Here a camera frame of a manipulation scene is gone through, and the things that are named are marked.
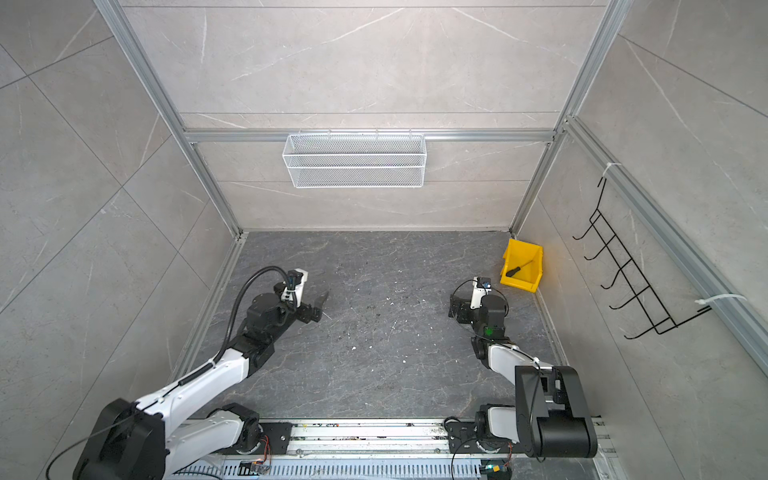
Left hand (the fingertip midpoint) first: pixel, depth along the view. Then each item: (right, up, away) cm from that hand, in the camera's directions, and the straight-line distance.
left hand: (312, 281), depth 83 cm
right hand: (+46, -5, +9) cm, 47 cm away
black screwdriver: (+66, +1, +22) cm, 70 cm away
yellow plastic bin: (+70, +8, +25) cm, 75 cm away
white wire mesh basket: (+10, +40, +18) cm, 45 cm away
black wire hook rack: (+77, -5, -21) cm, 80 cm away
